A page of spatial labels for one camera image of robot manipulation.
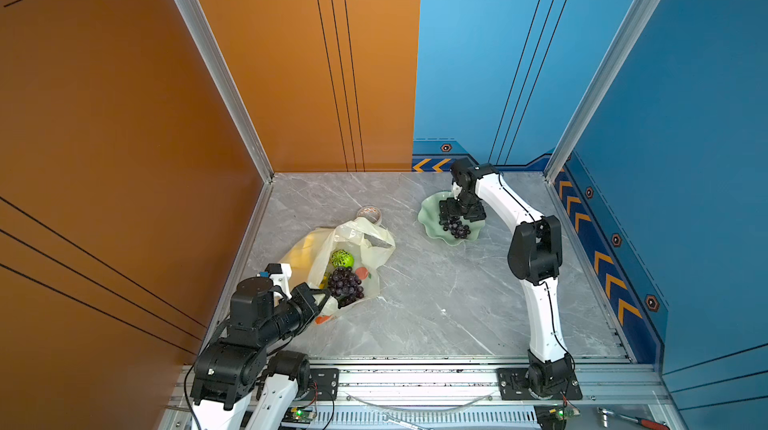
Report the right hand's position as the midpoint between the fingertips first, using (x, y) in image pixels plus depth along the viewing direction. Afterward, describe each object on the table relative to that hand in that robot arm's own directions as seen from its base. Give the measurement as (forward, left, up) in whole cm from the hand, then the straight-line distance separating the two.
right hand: (453, 218), depth 99 cm
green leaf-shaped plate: (+1, +8, -4) cm, 9 cm away
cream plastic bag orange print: (-16, +45, +2) cm, 48 cm away
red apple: (-17, +30, -5) cm, 35 cm away
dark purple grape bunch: (-24, +33, +1) cm, 41 cm away
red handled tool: (-54, -37, -6) cm, 65 cm away
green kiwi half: (-15, +35, 0) cm, 38 cm away
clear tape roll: (+8, +28, -6) cm, 30 cm away
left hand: (-32, +33, +17) cm, 49 cm away
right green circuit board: (-52, -20, -7) cm, 56 cm away
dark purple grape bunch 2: (-2, -1, -1) cm, 3 cm away
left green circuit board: (-52, +42, -7) cm, 68 cm away
